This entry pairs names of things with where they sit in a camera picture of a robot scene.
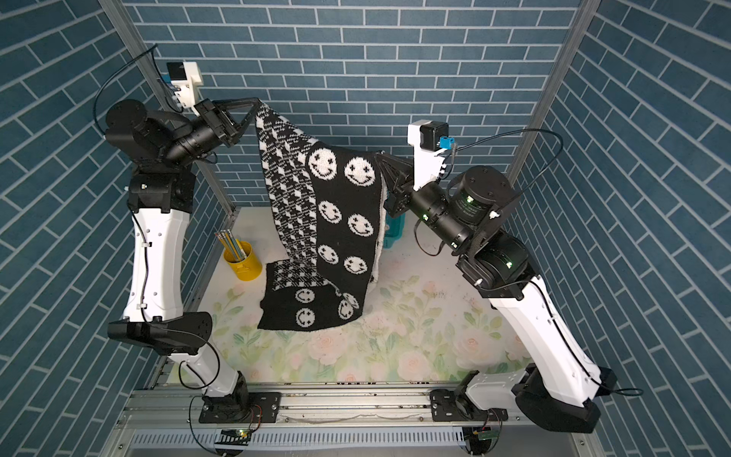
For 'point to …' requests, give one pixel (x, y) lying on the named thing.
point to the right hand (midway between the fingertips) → (389, 157)
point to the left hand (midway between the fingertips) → (272, 109)
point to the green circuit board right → (488, 434)
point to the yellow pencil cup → (248, 268)
